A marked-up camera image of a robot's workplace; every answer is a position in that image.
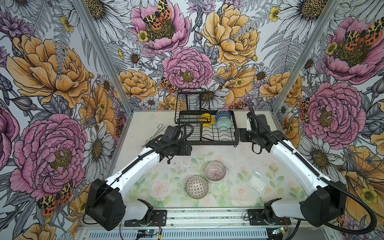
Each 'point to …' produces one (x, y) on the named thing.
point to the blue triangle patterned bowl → (223, 113)
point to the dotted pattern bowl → (197, 187)
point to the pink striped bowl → (215, 171)
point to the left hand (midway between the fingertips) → (182, 152)
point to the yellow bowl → (206, 117)
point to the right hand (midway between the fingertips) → (243, 137)
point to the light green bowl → (223, 123)
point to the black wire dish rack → (193, 107)
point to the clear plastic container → (259, 181)
